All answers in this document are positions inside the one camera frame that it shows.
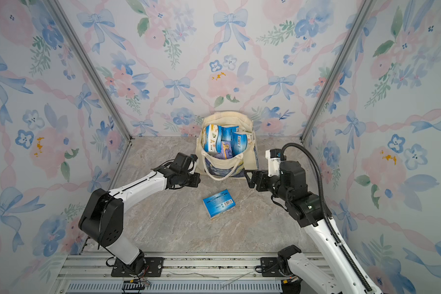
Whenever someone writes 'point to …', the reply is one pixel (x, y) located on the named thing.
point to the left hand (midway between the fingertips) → (201, 179)
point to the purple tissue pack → (226, 150)
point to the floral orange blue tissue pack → (213, 138)
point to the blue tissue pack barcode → (226, 132)
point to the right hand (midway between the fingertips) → (254, 170)
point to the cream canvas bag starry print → (220, 169)
